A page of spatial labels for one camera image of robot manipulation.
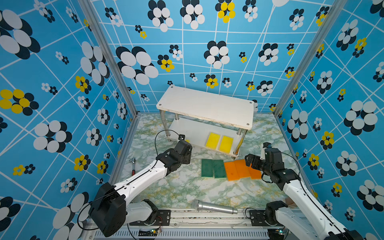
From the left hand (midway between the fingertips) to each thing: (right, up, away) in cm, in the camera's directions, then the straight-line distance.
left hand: (185, 153), depth 84 cm
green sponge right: (+20, -10, +5) cm, 23 cm away
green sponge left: (+13, -10, +6) cm, 18 cm away
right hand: (+39, -3, -1) cm, 39 cm away
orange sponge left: (+28, -12, +5) cm, 31 cm away
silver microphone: (+7, -24, -10) cm, 27 cm away
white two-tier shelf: (+12, +18, -13) cm, 25 cm away
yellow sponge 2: (+17, +6, +11) cm, 21 cm away
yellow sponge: (+26, +4, +10) cm, 28 cm away
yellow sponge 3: (+1, +6, +9) cm, 11 cm away
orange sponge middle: (+35, -11, +4) cm, 37 cm away
